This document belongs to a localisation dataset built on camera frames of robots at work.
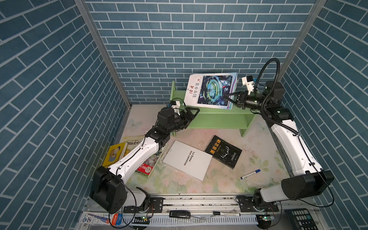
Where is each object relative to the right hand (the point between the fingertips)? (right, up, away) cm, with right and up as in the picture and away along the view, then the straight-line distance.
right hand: (223, 95), depth 65 cm
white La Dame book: (-16, -37, +22) cm, 46 cm away
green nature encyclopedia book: (-41, -41, +19) cm, 61 cm away
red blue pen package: (-59, -60, +4) cm, 84 cm away
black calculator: (+39, -60, +4) cm, 71 cm away
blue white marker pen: (+24, -43, +20) cm, 53 cm away
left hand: (-11, -8, +7) cm, 16 cm away
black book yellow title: (+6, -33, +28) cm, 44 cm away
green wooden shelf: (0, -11, +31) cm, 33 cm away
